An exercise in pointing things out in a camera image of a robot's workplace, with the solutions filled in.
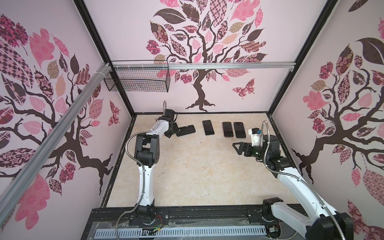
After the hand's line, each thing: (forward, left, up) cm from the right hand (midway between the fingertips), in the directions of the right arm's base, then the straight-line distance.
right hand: (239, 142), depth 80 cm
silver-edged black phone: (+25, +15, -18) cm, 34 cm away
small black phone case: (+25, +31, -20) cm, 45 cm away
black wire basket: (+43, +60, +16) cm, 75 cm away
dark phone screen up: (+23, -9, -19) cm, 31 cm away
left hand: (+21, +40, -16) cm, 47 cm away
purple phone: (+26, 0, -19) cm, 32 cm away
